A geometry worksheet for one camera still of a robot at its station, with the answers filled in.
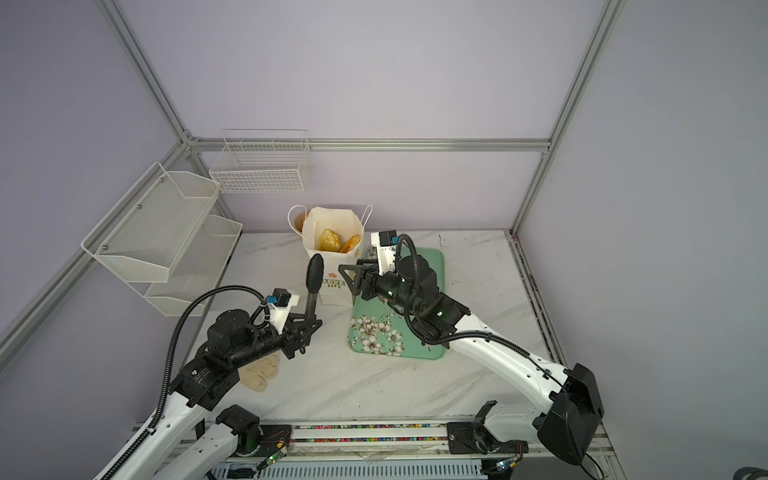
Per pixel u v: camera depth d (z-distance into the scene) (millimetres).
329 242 963
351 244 953
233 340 526
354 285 601
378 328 930
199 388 497
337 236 985
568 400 378
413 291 503
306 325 675
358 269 586
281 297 585
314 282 640
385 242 584
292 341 604
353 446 734
